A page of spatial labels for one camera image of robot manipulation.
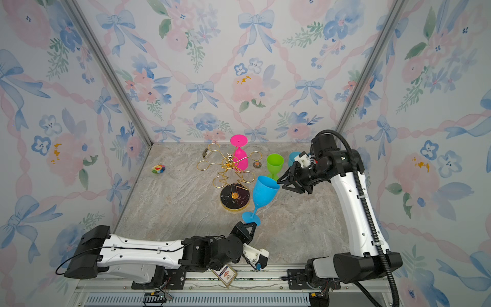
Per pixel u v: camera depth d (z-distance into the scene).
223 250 0.47
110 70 0.86
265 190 0.61
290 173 0.58
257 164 1.10
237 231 0.59
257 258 0.57
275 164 0.92
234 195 0.95
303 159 0.65
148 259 0.46
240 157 0.75
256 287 0.73
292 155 0.95
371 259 0.38
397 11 0.69
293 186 0.60
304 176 0.58
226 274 0.74
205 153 1.13
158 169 1.07
